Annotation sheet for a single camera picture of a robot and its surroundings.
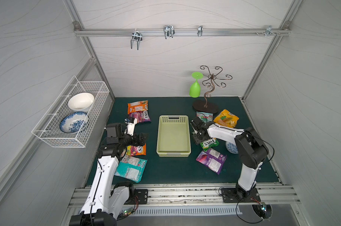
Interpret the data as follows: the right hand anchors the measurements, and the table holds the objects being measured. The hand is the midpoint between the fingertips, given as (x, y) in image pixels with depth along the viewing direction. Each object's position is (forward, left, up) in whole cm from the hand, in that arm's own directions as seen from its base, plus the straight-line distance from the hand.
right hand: (200, 136), depth 96 cm
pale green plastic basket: (-4, +18, 0) cm, 18 cm away
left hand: (-10, +36, +18) cm, 41 cm away
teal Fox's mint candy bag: (+17, -6, 0) cm, 18 cm away
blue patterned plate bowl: (-14, +64, +33) cm, 73 cm away
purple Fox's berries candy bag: (+14, +43, +2) cm, 45 cm away
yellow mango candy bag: (+15, -20, +2) cm, 25 cm away
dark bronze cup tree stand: (+29, -3, -1) cm, 29 cm away
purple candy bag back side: (-16, -7, +1) cm, 17 cm away
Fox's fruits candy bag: (-12, +44, 0) cm, 45 cm away
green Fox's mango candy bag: (-6, -5, 0) cm, 7 cm away
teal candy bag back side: (-24, +42, +1) cm, 49 cm away
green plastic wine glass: (+25, +5, +22) cm, 33 cm away
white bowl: (-2, +66, +34) cm, 74 cm away
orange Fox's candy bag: (+24, +49, +3) cm, 54 cm away
